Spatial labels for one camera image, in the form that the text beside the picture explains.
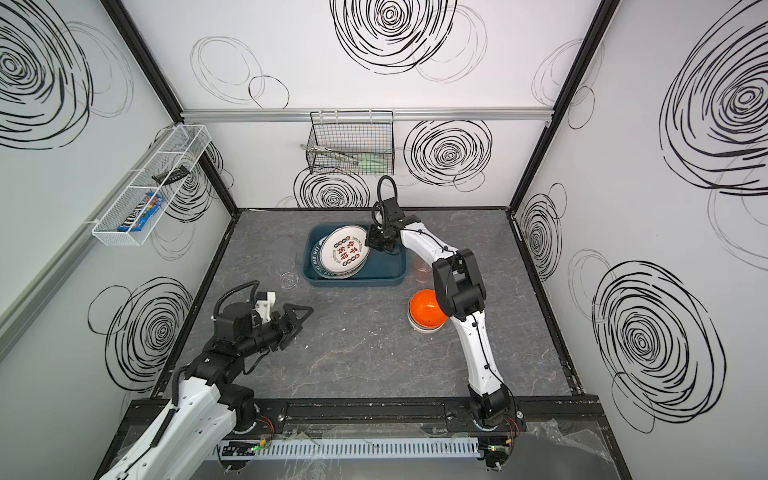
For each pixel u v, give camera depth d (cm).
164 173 77
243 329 62
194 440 55
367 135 96
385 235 76
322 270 98
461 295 60
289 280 99
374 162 87
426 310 85
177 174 80
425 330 82
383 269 99
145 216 70
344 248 102
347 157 86
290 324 70
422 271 101
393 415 75
